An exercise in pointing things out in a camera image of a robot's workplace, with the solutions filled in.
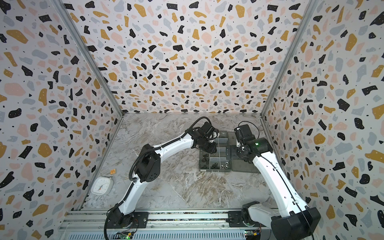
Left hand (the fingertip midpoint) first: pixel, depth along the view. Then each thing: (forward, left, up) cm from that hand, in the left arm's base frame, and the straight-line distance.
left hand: (217, 149), depth 89 cm
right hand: (-8, -7, +11) cm, 15 cm away
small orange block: (-9, +63, -10) cm, 64 cm away
